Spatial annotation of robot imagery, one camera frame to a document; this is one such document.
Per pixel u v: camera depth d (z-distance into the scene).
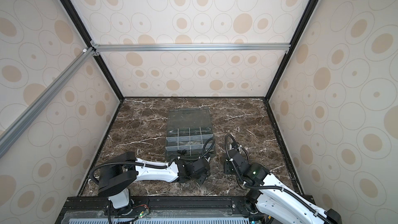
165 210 0.73
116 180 0.43
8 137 0.51
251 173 0.56
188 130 0.98
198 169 0.64
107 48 0.90
